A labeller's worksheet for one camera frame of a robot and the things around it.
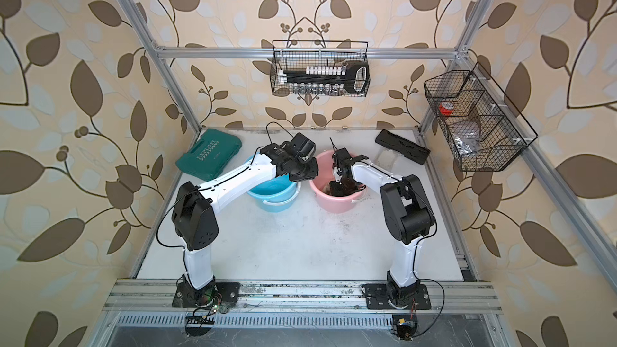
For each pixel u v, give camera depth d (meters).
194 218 0.48
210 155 1.05
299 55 0.91
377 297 0.73
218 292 0.74
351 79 0.84
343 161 0.77
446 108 0.87
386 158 1.05
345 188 0.81
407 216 0.50
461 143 0.71
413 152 1.09
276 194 0.78
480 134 0.74
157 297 0.76
